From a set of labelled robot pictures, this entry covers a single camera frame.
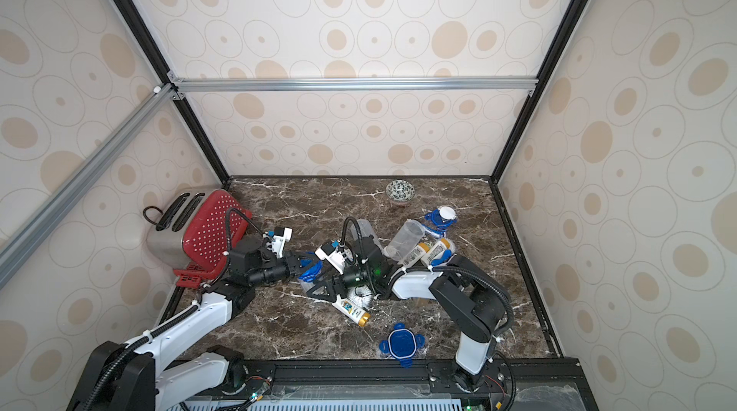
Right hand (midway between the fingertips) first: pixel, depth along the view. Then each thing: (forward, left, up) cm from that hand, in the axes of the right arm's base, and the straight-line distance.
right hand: (322, 284), depth 78 cm
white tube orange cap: (+20, -36, -11) cm, 43 cm away
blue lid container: (+3, +4, +2) cm, 5 cm away
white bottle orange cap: (+16, -26, -10) cm, 32 cm away
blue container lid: (-11, -22, -13) cm, 28 cm away
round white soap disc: (+35, -39, -10) cm, 53 cm away
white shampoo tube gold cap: (-4, -8, -11) cm, 13 cm away
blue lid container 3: (+25, -25, -11) cm, 37 cm away
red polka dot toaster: (+13, +38, +7) cm, 41 cm away
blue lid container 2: (+24, -10, -8) cm, 27 cm away
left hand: (+5, -1, +4) cm, 6 cm away
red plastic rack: (+5, +45, -9) cm, 46 cm away
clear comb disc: (+1, -10, -9) cm, 13 cm away
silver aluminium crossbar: (+96, 0, +8) cm, 96 cm away
